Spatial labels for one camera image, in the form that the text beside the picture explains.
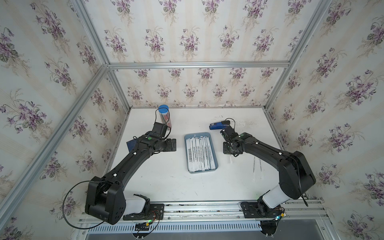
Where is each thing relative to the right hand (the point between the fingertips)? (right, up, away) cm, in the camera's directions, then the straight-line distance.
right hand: (230, 150), depth 90 cm
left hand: (-36, +4, -6) cm, 37 cm away
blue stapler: (-5, +15, +13) cm, 21 cm away
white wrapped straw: (+14, -11, -2) cm, 18 cm away
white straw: (-25, -4, +3) cm, 25 cm away
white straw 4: (-18, -2, +3) cm, 18 cm away
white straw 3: (-20, -3, +3) cm, 21 cm away
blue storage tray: (-10, -9, -2) cm, 13 cm away
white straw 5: (-13, -9, -1) cm, 16 cm away
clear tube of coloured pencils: (-42, +25, +4) cm, 49 cm away
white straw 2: (-22, -3, +3) cm, 22 cm away
